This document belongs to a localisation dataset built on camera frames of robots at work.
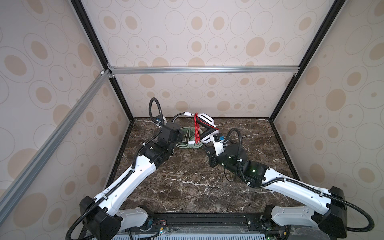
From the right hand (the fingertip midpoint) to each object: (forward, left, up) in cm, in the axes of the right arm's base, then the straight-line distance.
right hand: (205, 148), depth 70 cm
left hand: (+10, +12, +5) cm, 16 cm away
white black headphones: (+6, -1, +8) cm, 10 cm away
